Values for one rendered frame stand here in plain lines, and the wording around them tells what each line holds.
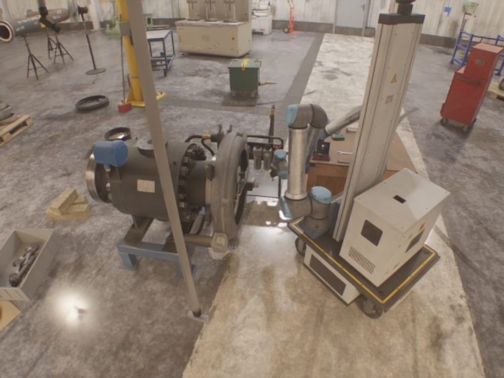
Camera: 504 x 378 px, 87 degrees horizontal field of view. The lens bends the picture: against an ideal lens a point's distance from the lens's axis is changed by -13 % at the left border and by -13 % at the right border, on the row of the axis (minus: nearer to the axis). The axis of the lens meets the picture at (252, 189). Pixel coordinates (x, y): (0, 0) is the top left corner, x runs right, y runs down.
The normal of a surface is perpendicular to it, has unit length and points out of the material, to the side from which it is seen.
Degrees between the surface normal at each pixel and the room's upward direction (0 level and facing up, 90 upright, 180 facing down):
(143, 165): 35
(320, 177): 90
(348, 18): 90
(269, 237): 0
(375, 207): 0
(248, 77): 90
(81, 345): 0
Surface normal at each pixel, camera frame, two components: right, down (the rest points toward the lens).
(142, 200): -0.15, 0.51
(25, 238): 0.04, 0.61
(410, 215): 0.00, -0.79
